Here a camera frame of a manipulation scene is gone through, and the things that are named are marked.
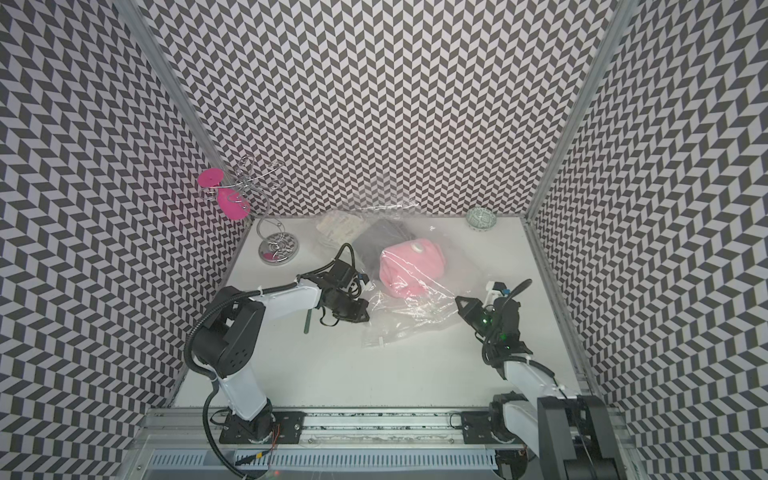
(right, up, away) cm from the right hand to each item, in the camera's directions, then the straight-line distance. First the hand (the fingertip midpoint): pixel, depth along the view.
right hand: (455, 302), depth 86 cm
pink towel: (-13, +9, +3) cm, 17 cm away
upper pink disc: (-72, +37, 0) cm, 81 cm away
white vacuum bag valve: (-11, +16, +7) cm, 21 cm away
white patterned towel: (-38, +23, +22) cm, 50 cm away
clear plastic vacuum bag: (-17, -7, +4) cm, 19 cm away
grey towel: (-25, +19, +19) cm, 37 cm away
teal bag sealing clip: (-45, -7, +5) cm, 46 cm away
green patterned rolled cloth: (+16, +27, +29) cm, 43 cm away
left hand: (-27, -6, +4) cm, 28 cm away
